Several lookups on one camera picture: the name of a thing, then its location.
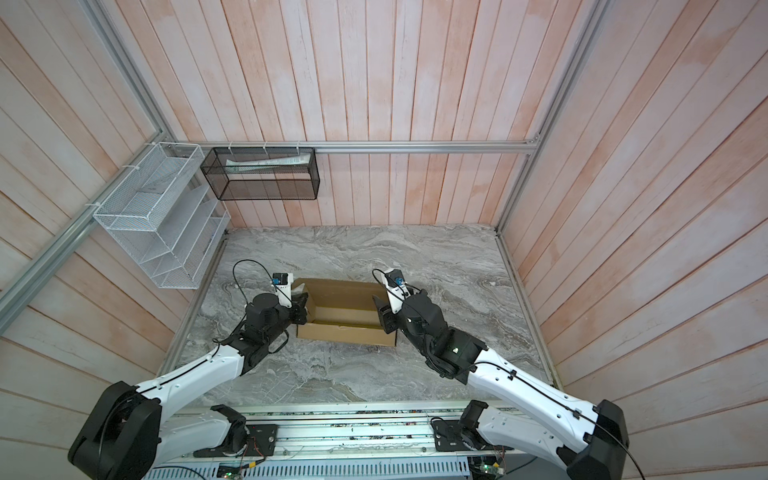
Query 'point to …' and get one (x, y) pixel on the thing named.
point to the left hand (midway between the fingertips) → (308, 299)
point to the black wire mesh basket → (263, 173)
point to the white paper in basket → (235, 165)
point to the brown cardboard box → (344, 311)
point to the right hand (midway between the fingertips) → (383, 292)
